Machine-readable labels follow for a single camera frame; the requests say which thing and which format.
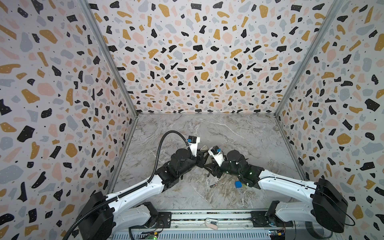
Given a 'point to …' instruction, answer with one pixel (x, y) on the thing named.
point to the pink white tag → (212, 223)
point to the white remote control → (209, 159)
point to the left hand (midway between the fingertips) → (209, 148)
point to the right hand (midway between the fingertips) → (204, 161)
